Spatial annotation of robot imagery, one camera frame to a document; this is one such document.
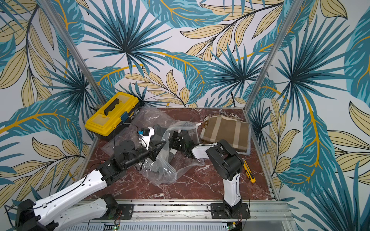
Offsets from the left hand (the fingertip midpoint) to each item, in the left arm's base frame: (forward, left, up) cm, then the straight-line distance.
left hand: (165, 144), depth 68 cm
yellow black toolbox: (+28, +33, -9) cm, 45 cm away
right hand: (+15, 0, -23) cm, 28 cm away
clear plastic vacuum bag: (-9, 0, -7) cm, 11 cm away
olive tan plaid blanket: (+24, -31, -18) cm, 43 cm away
